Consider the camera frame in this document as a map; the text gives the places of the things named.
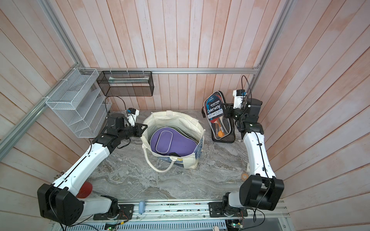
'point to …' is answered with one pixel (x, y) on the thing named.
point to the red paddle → (222, 132)
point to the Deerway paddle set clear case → (214, 110)
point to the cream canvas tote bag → (157, 119)
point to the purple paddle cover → (165, 140)
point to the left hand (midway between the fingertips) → (147, 127)
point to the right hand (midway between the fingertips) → (222, 103)
